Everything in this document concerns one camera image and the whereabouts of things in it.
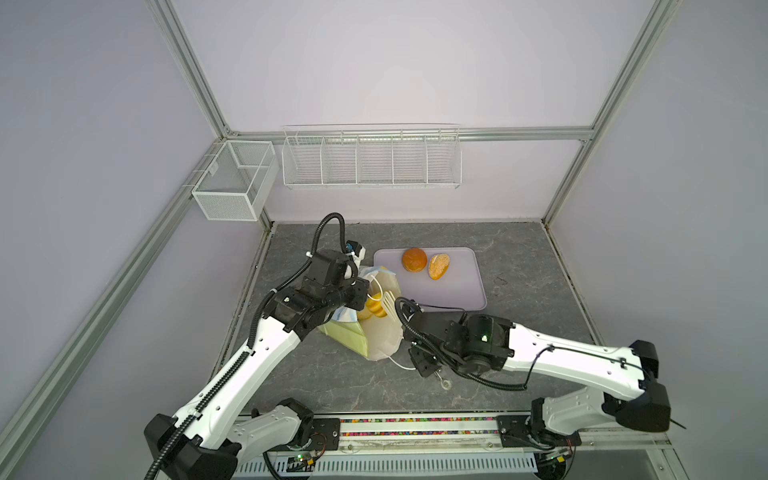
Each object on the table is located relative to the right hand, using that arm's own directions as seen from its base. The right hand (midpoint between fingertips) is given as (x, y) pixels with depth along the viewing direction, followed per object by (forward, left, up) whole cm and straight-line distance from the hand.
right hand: (413, 354), depth 69 cm
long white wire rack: (+61, +12, +14) cm, 64 cm away
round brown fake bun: (+39, -2, -15) cm, 42 cm away
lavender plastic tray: (+33, -12, -17) cm, 39 cm away
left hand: (+14, +12, +6) cm, 20 cm away
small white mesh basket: (+58, +59, +7) cm, 83 cm away
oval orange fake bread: (+36, -10, -14) cm, 40 cm away
